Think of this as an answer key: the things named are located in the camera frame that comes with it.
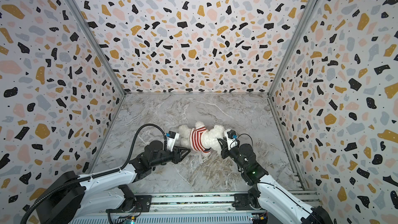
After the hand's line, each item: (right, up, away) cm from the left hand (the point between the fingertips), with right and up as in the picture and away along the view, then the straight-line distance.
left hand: (191, 149), depth 77 cm
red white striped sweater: (+2, +3, +4) cm, 5 cm away
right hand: (+14, +6, 0) cm, 16 cm away
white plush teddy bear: (+9, +5, +2) cm, 11 cm away
